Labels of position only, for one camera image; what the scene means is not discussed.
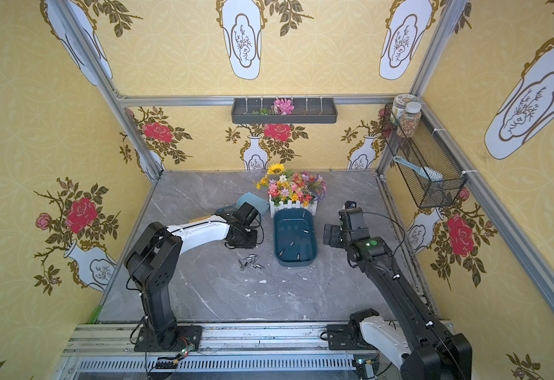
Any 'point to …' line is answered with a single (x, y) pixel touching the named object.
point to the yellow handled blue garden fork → (218, 211)
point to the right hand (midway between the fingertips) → (344, 230)
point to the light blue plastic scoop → (256, 202)
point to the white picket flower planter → (291, 190)
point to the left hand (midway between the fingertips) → (244, 240)
